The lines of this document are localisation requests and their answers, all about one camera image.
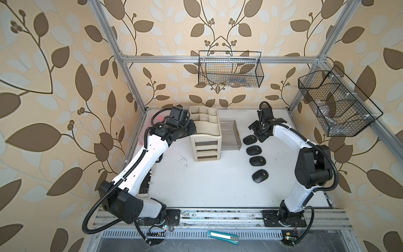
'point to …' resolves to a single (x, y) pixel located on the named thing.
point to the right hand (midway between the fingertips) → (252, 131)
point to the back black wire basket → (230, 68)
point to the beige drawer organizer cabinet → (207, 142)
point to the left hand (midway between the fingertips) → (192, 125)
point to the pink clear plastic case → (151, 117)
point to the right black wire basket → (341, 109)
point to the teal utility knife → (225, 237)
